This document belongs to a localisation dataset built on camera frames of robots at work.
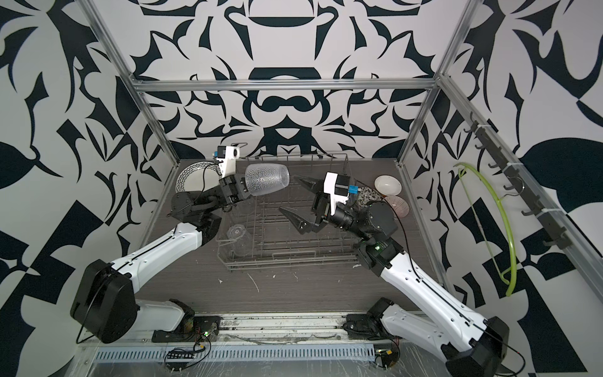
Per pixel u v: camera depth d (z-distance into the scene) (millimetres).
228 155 572
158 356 701
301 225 493
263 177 497
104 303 409
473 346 384
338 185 428
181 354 727
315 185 555
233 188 554
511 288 581
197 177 1102
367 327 673
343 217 498
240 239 800
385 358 718
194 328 700
